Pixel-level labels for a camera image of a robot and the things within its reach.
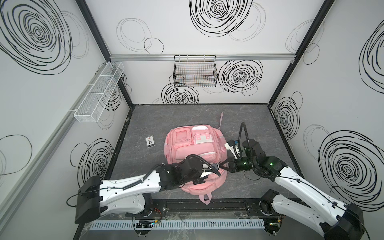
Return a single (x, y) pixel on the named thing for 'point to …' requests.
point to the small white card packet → (150, 141)
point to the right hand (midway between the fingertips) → (218, 168)
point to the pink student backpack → (182, 141)
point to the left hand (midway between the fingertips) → (209, 166)
